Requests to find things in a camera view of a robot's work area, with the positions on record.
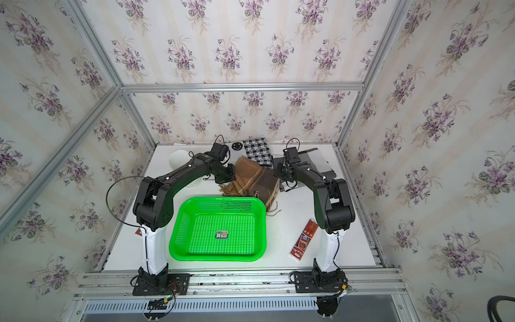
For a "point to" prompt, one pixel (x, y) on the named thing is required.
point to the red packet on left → (139, 231)
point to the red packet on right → (302, 243)
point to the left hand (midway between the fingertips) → (238, 178)
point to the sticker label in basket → (222, 235)
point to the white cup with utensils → (179, 157)
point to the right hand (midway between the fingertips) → (278, 173)
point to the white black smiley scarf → (237, 149)
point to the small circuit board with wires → (158, 304)
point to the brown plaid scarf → (253, 179)
